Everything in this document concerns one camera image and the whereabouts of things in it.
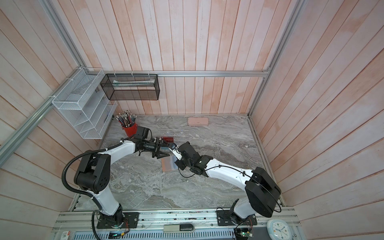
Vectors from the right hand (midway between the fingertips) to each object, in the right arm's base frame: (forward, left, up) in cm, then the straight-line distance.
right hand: (178, 154), depth 84 cm
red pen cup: (+21, +35, -6) cm, 42 cm away
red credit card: (+16, +8, -8) cm, 20 cm away
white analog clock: (-34, -49, -10) cm, 61 cm away
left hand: (+1, +4, +2) cm, 5 cm away
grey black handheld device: (-35, -2, -7) cm, 35 cm away
